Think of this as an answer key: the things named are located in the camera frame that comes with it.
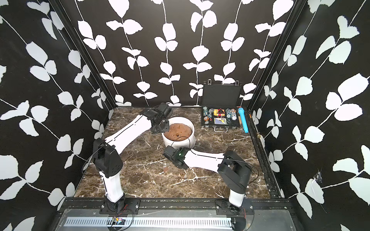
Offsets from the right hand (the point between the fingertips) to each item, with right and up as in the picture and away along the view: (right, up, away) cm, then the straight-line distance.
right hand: (187, 149), depth 88 cm
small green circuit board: (-34, -33, -17) cm, 50 cm away
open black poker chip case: (+27, +31, +31) cm, 51 cm away
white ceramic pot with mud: (-4, +9, +3) cm, 11 cm away
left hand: (-13, +14, 0) cm, 19 cm away
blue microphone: (+43, +26, +27) cm, 57 cm away
